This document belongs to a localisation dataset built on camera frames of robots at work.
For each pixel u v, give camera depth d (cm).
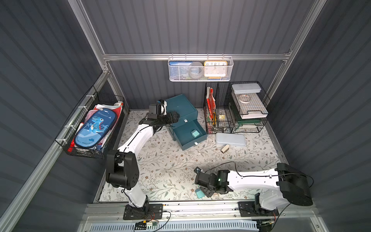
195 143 89
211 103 115
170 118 79
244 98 99
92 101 77
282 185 42
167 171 87
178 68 83
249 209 74
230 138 102
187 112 88
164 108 74
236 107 104
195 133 94
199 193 76
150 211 73
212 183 60
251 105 96
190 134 96
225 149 94
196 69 91
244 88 103
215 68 88
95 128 65
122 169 45
